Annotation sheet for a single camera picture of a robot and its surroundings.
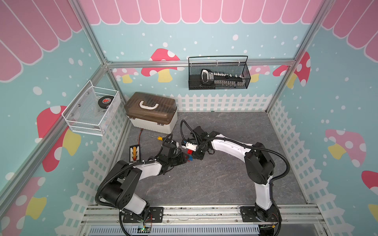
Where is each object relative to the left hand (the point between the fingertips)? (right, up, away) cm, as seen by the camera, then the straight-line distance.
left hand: (186, 159), depth 91 cm
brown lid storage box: (-21, +30, +1) cm, 36 cm away
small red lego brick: (+2, +7, -12) cm, 14 cm away
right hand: (+5, +4, -1) cm, 7 cm away
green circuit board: (-20, -31, -19) cm, 41 cm away
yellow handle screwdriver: (-20, +13, +12) cm, 27 cm away
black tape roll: (-44, +35, -12) cm, 57 cm away
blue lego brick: (+3, +2, -6) cm, 7 cm away
